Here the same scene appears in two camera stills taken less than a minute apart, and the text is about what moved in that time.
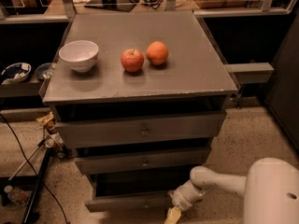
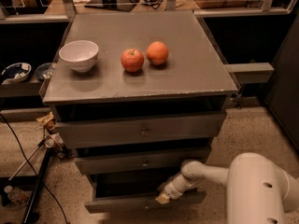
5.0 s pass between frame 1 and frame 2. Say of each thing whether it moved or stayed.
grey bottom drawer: stayed
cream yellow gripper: moved
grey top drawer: stayed
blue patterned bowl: stayed
